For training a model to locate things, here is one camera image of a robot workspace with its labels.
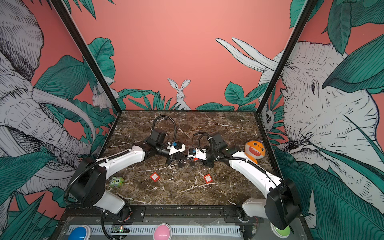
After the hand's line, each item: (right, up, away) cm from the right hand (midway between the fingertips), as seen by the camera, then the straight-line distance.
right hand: (196, 155), depth 79 cm
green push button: (+39, -34, -12) cm, 53 cm away
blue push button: (-54, -34, -11) cm, 64 cm away
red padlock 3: (-24, -14, +6) cm, 29 cm away
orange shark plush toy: (+35, +1, +9) cm, 36 cm away
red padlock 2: (+7, -15, +6) cm, 18 cm away
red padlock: (0, -2, -2) cm, 3 cm away
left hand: (-6, 0, -1) cm, 6 cm away
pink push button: (-16, -33, -12) cm, 38 cm away
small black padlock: (-10, -8, +13) cm, 18 cm away
